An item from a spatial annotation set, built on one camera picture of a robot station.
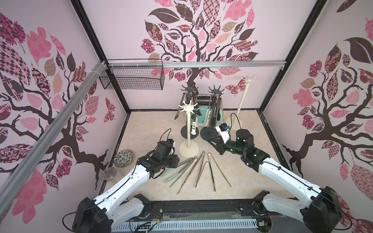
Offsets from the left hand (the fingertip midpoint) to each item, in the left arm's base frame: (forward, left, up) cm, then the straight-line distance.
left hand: (177, 163), depth 80 cm
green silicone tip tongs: (-1, +2, -10) cm, 10 cm away
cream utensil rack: (+15, -6, -10) cm, 19 cm away
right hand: (+8, -18, +14) cm, 24 cm away
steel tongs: (+10, -20, -11) cm, 25 cm away
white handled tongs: (+11, -10, +20) cm, 25 cm away
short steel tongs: (-3, -14, -9) cm, 17 cm away
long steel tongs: (+7, -11, -10) cm, 16 cm away
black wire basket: (+52, +30, +24) cm, 65 cm away
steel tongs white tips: (+22, -18, +14) cm, 31 cm away
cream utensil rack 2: (+36, -42, -9) cm, 56 cm away
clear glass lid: (-7, +34, +4) cm, 35 cm away
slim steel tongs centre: (0, -13, -9) cm, 16 cm away
